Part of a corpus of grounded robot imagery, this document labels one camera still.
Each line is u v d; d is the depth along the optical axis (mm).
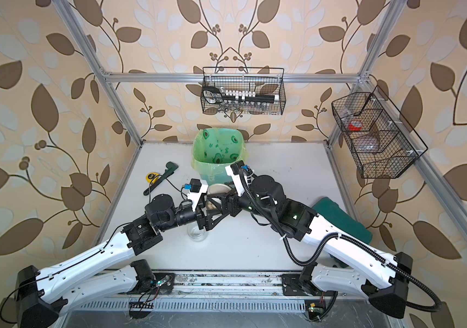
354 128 823
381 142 738
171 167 1083
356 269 418
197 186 559
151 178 1038
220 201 541
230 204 534
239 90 803
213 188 628
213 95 840
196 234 840
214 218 586
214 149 990
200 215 574
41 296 402
